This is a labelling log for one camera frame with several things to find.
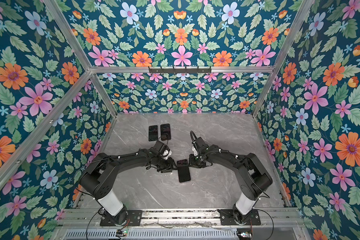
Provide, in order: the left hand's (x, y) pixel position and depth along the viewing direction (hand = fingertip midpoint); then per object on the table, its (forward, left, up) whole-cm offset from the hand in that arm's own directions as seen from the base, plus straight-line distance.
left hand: (178, 166), depth 87 cm
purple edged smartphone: (+29, +18, -4) cm, 35 cm away
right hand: (+2, -6, -1) cm, 7 cm away
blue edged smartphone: (-1, -3, -4) cm, 5 cm away
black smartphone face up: (+29, +9, -4) cm, 31 cm away
